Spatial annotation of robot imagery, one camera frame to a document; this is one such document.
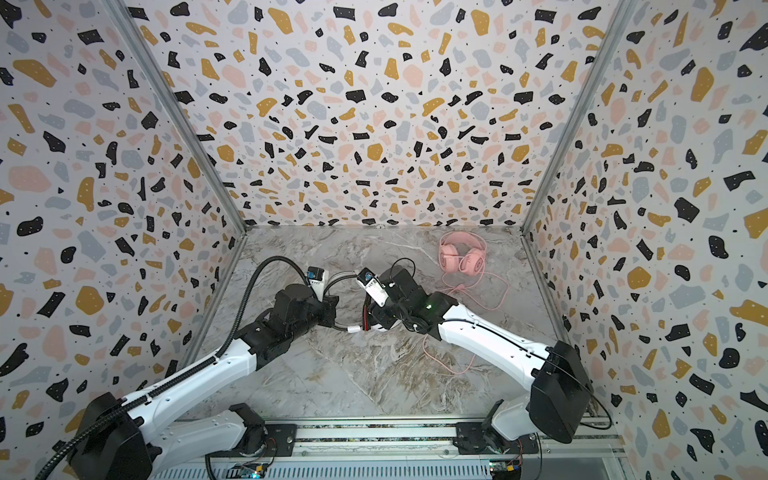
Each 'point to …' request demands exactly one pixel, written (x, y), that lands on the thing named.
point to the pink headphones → (462, 251)
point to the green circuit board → (248, 471)
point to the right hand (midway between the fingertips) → (372, 294)
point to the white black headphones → (351, 329)
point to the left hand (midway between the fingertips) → (340, 295)
